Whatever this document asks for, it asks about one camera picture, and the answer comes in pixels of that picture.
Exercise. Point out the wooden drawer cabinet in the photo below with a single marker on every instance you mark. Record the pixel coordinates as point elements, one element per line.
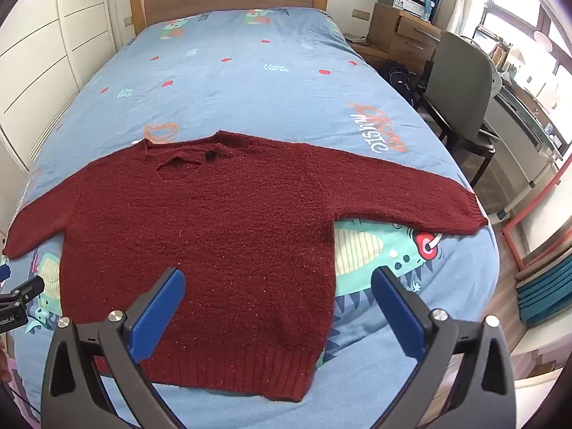
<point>402,35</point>

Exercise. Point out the black backpack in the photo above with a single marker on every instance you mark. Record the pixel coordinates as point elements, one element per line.
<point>400,80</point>

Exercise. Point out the white round lamp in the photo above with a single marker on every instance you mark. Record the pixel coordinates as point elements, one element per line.
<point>541,40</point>

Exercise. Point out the white printer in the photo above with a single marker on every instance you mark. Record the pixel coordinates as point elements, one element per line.
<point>404,0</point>

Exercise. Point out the wall socket plate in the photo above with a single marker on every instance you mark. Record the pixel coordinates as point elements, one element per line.
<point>361,13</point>

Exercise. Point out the teal slatted panel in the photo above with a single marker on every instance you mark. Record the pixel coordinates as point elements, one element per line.
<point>545,295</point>

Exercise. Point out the white desk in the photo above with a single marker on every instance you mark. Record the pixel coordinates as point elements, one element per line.
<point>523,116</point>

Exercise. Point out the dark red knitted sweater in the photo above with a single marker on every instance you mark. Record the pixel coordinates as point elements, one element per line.
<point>223,232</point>

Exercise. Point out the blue printed bed sheet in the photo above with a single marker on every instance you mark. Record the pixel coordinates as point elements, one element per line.
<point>245,76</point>

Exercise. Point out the window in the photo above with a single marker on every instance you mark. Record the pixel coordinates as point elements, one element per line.
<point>514,4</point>

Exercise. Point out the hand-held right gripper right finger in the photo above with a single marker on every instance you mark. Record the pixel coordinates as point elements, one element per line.
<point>397,313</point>

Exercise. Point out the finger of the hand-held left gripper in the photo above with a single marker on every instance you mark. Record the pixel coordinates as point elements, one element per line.
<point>2,272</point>
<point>27,288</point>

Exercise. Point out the grey chair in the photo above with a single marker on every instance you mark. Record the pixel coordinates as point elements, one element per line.
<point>460,80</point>

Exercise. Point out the orange framed mirror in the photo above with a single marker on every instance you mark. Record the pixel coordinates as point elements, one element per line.
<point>536,203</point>

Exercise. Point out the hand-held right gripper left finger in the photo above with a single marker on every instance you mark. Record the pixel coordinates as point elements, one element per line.
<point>157,312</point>

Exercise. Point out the white wardrobe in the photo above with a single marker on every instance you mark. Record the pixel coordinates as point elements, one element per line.
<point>44,53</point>

